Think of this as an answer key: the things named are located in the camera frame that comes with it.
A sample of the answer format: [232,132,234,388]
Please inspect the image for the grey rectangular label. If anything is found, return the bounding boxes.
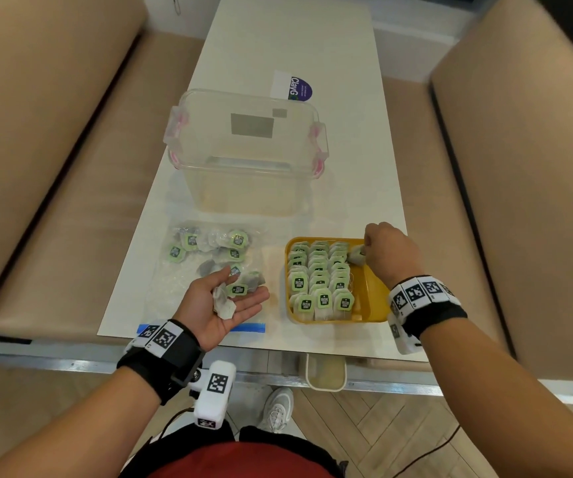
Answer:
[230,113,275,139]

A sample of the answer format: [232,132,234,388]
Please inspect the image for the person's left forearm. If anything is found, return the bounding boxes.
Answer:
[0,365,163,478]

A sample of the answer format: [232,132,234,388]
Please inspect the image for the tea bags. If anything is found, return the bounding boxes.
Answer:
[211,271,263,320]
[288,240,355,323]
[166,228,263,279]

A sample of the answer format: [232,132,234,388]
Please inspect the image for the black camera cable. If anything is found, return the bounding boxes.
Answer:
[391,425,462,478]
[159,408,196,439]

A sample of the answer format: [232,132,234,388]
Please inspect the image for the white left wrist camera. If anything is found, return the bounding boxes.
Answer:
[189,360,237,430]

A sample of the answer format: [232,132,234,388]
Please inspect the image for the white and purple sticker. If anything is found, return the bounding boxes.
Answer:
[271,69,315,102]

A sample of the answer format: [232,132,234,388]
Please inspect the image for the person's left hand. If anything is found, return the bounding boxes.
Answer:
[172,266,271,353]

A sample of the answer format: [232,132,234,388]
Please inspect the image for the clear zip bag with tea bags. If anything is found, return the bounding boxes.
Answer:
[136,219,267,335]

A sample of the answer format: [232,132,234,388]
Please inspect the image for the clear storage box pink latches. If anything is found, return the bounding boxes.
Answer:
[163,89,328,217]

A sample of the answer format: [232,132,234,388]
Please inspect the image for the person's red shirt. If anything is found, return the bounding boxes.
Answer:
[149,441,335,478]

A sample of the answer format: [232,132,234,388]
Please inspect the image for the yellow tray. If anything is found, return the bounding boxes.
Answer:
[285,237,393,325]

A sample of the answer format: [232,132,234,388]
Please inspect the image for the marker cube on right wrist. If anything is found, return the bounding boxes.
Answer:
[387,313,423,355]

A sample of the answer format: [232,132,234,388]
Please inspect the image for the person's right hand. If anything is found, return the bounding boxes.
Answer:
[364,222,426,290]

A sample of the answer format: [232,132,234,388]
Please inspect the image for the person's black trousers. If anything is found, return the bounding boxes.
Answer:
[122,422,350,478]

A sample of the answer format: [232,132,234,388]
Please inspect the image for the small white bin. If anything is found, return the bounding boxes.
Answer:
[305,354,348,392]

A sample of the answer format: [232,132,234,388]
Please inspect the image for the person's right white shoe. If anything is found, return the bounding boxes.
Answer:
[256,386,295,434]

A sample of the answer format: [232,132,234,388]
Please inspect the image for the beige bench seat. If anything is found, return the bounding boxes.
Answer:
[0,0,205,342]
[383,0,573,382]

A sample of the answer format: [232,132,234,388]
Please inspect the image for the black right wristband with markers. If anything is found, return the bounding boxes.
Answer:
[387,275,468,340]

